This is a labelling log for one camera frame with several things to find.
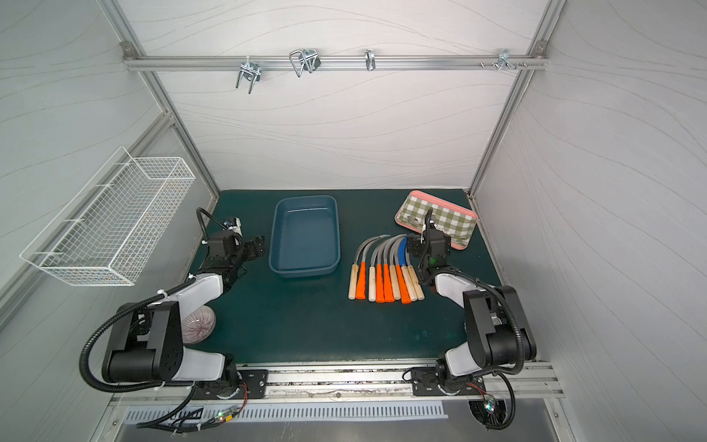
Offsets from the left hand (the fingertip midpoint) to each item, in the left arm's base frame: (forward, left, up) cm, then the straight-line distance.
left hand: (249, 239), depth 91 cm
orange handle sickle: (-7, -45, -10) cm, 46 cm away
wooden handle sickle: (-7, -54, -10) cm, 56 cm away
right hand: (+4, -61, +1) cm, 62 cm away
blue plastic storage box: (+9, -16, -9) cm, 21 cm away
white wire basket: (-13, +25, +20) cm, 35 cm away
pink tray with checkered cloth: (+19, -76, -11) cm, 79 cm away
